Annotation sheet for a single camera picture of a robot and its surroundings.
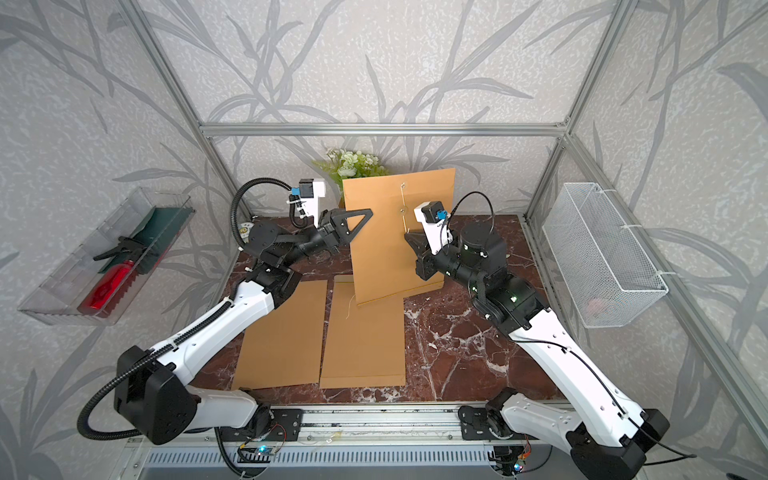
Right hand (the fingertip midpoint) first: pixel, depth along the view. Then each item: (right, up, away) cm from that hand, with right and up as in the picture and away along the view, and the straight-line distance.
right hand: (406, 234), depth 62 cm
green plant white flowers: (-17, +23, +31) cm, 43 cm away
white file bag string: (-18, -22, +32) cm, 43 cm away
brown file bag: (-12, -31, +25) cm, 42 cm away
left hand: (-7, +3, -4) cm, 9 cm away
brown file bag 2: (-5, -6, +10) cm, 13 cm away
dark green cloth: (-62, -1, +10) cm, 63 cm away
